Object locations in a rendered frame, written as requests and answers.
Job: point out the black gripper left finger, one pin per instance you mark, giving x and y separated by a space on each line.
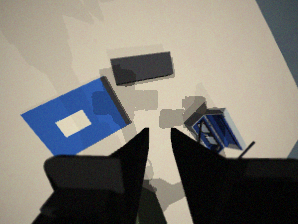
122 171

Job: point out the blue notebook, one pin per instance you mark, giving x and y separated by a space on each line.
78 119

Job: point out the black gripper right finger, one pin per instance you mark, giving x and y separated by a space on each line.
207 177

